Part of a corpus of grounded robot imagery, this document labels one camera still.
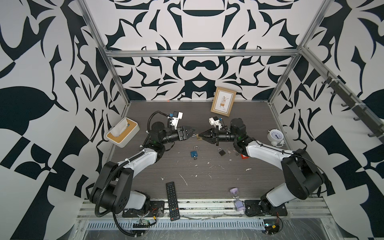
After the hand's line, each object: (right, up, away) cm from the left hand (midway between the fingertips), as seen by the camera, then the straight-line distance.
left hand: (198, 127), depth 73 cm
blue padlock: (-2, -17, +18) cm, 25 cm away
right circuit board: (+34, -47, -2) cm, 58 cm away
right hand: (+1, -5, 0) cm, 5 cm away
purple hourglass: (+20, -37, +2) cm, 42 cm away
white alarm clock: (+51, -8, +24) cm, 57 cm away
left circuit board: (-26, -46, -1) cm, 53 cm away
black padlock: (+15, -16, +20) cm, 30 cm away
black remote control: (-13, -37, +2) cm, 39 cm away
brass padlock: (0, -5, +1) cm, 5 cm away
